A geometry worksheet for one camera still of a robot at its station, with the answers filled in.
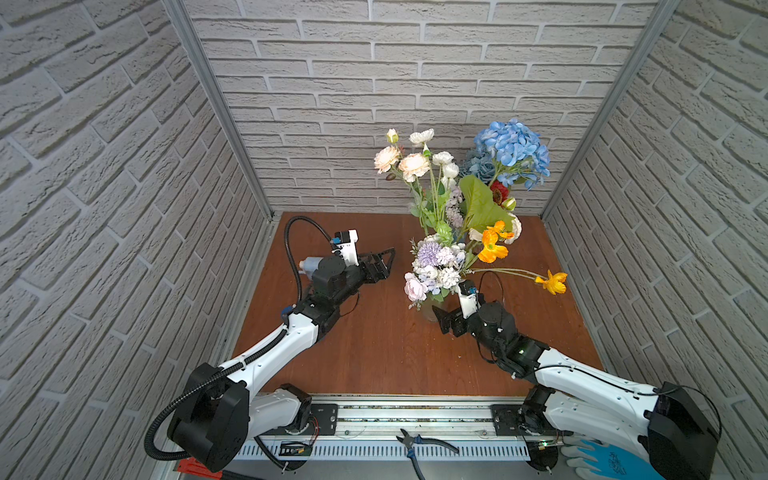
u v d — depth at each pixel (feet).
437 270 2.16
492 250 2.03
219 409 1.31
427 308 2.19
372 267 2.23
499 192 2.66
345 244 2.25
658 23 2.32
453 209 2.73
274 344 1.60
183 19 2.31
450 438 2.43
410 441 2.29
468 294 2.20
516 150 1.84
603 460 2.23
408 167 2.17
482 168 2.58
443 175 2.43
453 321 2.31
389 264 2.33
